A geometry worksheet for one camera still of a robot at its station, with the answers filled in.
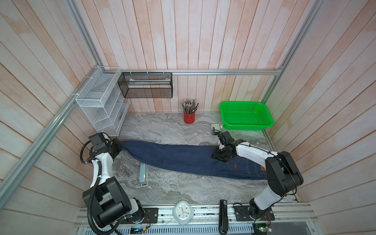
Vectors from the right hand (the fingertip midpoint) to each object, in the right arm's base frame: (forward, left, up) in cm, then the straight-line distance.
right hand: (213, 156), depth 93 cm
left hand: (0, +55, +13) cm, 56 cm away
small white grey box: (+23, -5, +2) cm, 24 cm away
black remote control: (-35, -1, +2) cm, 35 cm away
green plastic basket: (+38, -30, -2) cm, 49 cm away
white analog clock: (-32, +18, +1) cm, 37 cm away
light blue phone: (-15, +42, +4) cm, 44 cm away
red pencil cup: (+30, +16, +3) cm, 34 cm away
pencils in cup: (+31, +16, +15) cm, 38 cm away
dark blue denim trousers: (0, +12, -2) cm, 12 cm away
